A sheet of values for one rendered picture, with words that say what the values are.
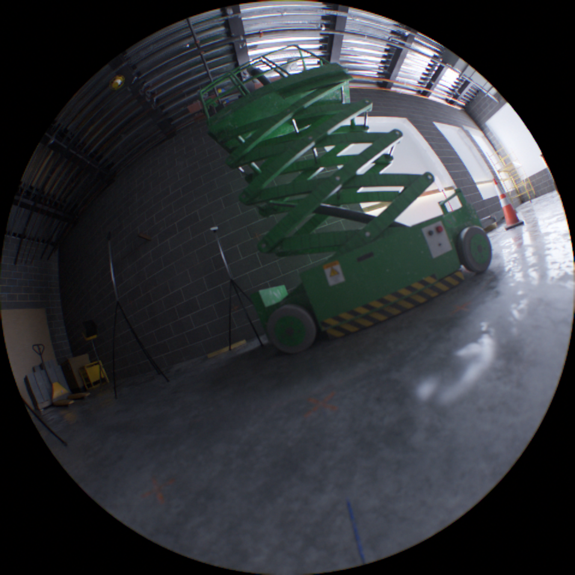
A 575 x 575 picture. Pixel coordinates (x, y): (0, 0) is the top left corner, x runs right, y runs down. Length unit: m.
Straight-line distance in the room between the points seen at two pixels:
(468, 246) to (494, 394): 1.02
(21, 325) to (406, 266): 7.29
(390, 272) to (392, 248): 0.14
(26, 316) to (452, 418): 7.03
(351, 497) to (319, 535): 0.09
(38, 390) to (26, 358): 1.54
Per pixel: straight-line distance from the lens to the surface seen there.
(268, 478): 0.49
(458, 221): 1.72
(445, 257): 1.29
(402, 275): 1.10
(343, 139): 1.65
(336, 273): 1.04
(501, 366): 0.59
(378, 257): 1.06
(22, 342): 6.57
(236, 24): 4.01
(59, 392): 4.70
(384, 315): 1.12
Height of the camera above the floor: 0.37
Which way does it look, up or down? 2 degrees up
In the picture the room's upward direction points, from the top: 22 degrees counter-clockwise
